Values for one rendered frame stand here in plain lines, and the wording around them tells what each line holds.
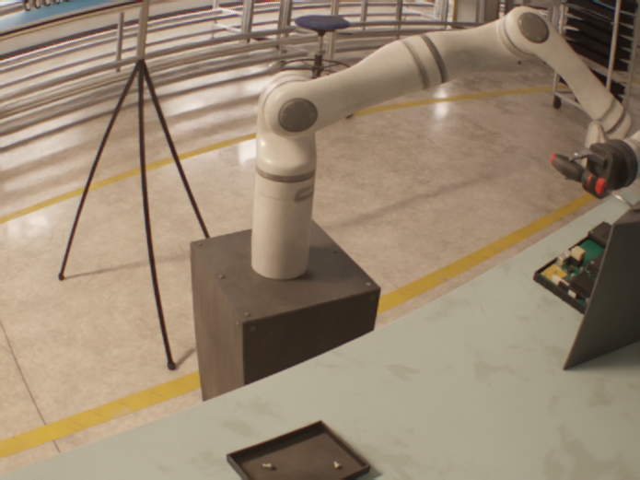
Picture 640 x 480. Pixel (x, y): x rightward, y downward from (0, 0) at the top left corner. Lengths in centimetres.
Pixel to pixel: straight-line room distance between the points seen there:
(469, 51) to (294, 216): 39
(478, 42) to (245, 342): 61
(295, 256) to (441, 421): 50
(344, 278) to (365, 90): 33
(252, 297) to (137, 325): 134
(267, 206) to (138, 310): 145
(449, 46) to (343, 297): 44
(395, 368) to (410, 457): 14
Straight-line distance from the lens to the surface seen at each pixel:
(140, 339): 231
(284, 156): 103
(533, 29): 104
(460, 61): 102
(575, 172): 84
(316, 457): 63
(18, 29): 352
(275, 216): 105
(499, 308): 86
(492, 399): 72
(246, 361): 108
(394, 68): 98
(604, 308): 76
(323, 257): 118
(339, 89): 97
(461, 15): 744
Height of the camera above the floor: 148
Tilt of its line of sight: 32 degrees down
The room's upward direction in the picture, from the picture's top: 6 degrees clockwise
